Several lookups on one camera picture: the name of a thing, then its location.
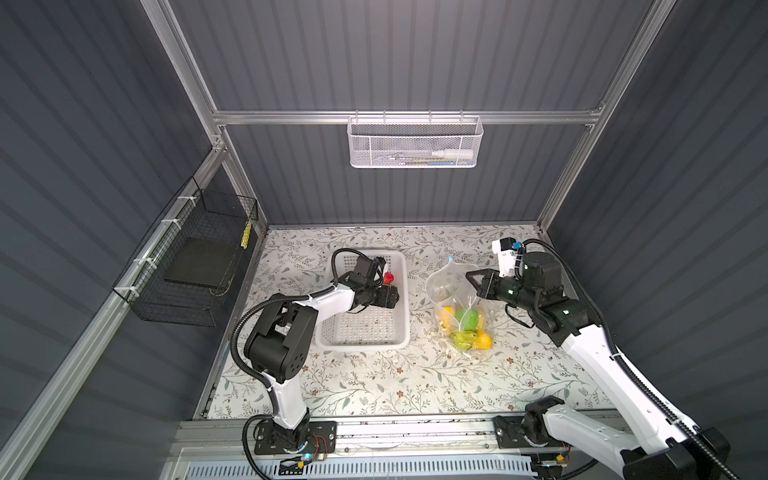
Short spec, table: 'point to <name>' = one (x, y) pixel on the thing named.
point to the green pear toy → (464, 339)
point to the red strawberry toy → (388, 277)
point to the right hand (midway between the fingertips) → (470, 277)
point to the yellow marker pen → (245, 237)
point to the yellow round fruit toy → (483, 342)
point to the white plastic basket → (374, 328)
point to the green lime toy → (467, 318)
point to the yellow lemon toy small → (446, 314)
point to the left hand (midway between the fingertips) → (388, 294)
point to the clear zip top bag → (446, 285)
